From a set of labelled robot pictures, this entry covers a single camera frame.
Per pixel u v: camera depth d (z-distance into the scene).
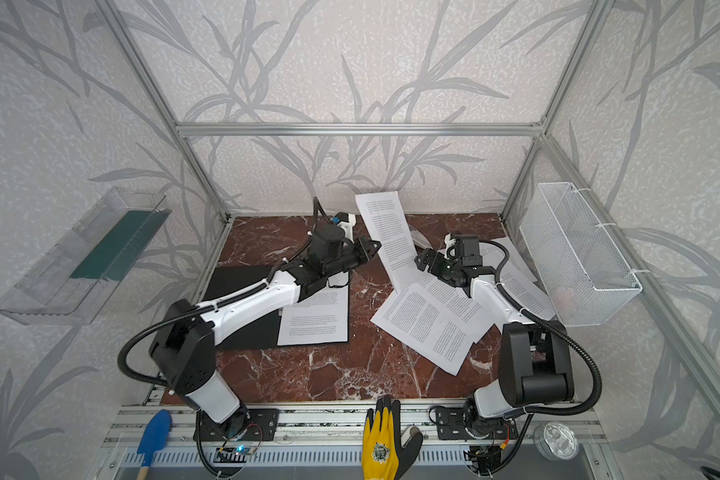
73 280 0.64
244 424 0.68
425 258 0.81
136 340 0.42
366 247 0.71
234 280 1.05
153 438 0.73
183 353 0.44
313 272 0.63
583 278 0.61
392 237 0.88
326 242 0.61
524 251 0.84
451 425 0.73
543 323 0.45
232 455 0.72
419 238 1.10
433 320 0.92
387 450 0.68
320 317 0.93
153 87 0.83
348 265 0.71
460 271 0.68
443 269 0.80
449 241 0.85
